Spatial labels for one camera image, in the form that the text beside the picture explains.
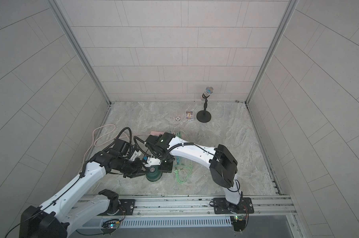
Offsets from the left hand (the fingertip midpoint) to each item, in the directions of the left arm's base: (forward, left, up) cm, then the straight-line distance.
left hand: (150, 170), depth 74 cm
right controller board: (-20, -43, -9) cm, 49 cm away
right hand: (+1, -7, -1) cm, 8 cm away
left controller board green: (-22, +16, -8) cm, 28 cm away
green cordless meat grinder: (-2, -3, +1) cm, 3 cm away
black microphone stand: (+42, -31, -8) cm, 53 cm away
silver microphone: (+39, -31, +20) cm, 54 cm away
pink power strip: (+27, +2, -7) cm, 28 cm away
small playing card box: (+41, -20, -6) cm, 46 cm away
